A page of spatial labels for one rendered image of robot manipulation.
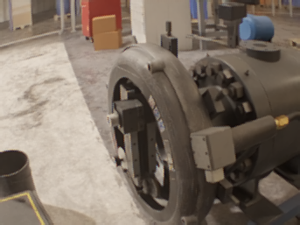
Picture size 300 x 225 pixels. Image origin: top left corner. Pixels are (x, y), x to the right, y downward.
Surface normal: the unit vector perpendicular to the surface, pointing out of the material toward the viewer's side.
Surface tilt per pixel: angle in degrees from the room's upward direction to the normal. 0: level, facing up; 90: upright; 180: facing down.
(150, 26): 90
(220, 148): 67
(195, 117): 53
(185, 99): 44
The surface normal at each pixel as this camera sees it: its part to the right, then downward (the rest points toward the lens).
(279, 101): 0.34, -0.23
